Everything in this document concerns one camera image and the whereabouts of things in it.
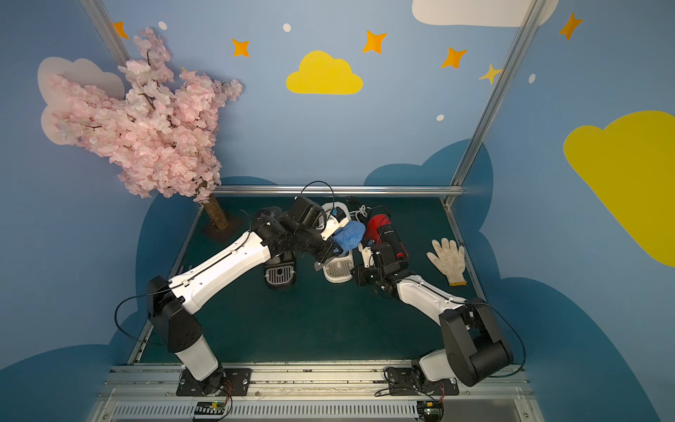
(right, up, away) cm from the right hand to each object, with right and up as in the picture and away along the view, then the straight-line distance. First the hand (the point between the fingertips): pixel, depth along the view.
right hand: (358, 267), depth 91 cm
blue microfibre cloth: (-4, +12, -18) cm, 22 cm away
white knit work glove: (+37, +1, +11) cm, 39 cm away
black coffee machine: (-29, -2, +5) cm, 29 cm away
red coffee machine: (+7, +13, -3) cm, 15 cm away
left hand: (-6, +9, -14) cm, 18 cm away
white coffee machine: (-6, -1, +6) cm, 9 cm away
